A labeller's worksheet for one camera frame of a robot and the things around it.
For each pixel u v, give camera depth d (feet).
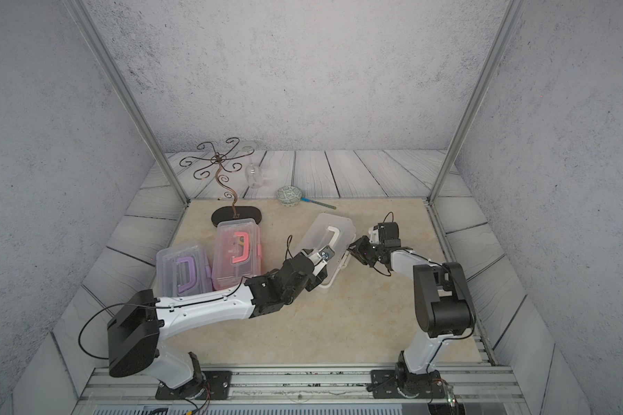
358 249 2.77
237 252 3.03
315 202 4.00
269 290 1.96
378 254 2.83
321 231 3.14
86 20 2.34
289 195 4.01
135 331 1.37
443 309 1.56
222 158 3.00
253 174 3.25
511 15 2.32
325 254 2.16
